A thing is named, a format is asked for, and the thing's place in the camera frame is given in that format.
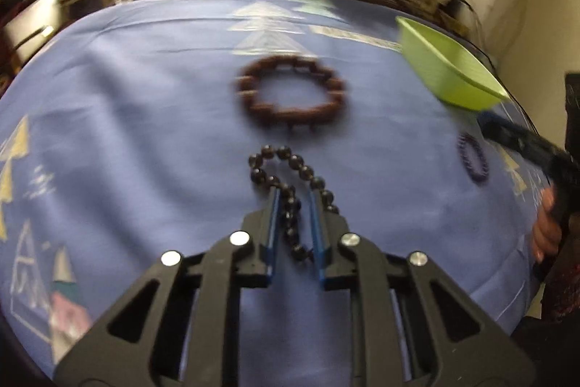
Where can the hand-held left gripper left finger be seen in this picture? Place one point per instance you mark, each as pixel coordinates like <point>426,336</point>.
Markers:
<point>272,233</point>

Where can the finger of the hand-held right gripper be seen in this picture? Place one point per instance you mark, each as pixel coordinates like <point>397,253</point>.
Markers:
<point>491,126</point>

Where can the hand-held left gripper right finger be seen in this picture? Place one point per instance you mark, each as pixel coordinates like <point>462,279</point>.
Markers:
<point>317,242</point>

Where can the green plastic basket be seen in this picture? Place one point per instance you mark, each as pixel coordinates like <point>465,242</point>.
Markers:
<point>435,69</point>

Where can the person's right hand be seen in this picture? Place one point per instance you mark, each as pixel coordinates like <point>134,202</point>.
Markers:
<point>546,228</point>

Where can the blue printed tablecloth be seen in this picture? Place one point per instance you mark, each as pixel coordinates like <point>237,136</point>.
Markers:
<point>158,169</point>

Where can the dark patterned clothing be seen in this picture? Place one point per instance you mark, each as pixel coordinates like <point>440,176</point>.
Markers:
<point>562,301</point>

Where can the wooden armchair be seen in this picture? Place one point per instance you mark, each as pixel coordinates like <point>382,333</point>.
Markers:
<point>31,22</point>

